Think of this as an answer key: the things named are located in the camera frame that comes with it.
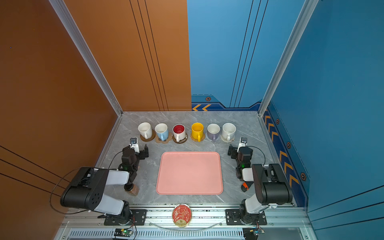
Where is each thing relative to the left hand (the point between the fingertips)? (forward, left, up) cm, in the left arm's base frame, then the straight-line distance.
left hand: (137, 144), depth 92 cm
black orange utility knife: (-23, -63, -6) cm, 68 cm away
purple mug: (+13, -48, -3) cm, 50 cm away
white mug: (+13, -59, -3) cm, 60 cm away
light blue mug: (+9, -14, +1) cm, 17 cm away
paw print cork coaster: (+8, -11, -7) cm, 15 cm away
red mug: (+12, -24, -3) cm, 27 cm away
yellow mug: (+9, -37, +2) cm, 38 cm away
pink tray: (-15, -33, -7) cm, 37 cm away
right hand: (+1, -63, -2) cm, 63 cm away
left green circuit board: (-44, -3, -9) cm, 45 cm away
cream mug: (+9, -3, +2) cm, 10 cm away
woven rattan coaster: (+8, -36, -6) cm, 38 cm away
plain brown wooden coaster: (+9, -4, -7) cm, 12 cm away
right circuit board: (-44, -64, -9) cm, 78 cm away
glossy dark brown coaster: (+7, -26, -7) cm, 28 cm away
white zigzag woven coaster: (+7, -56, -6) cm, 57 cm away
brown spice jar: (-27, -4, +1) cm, 28 cm away
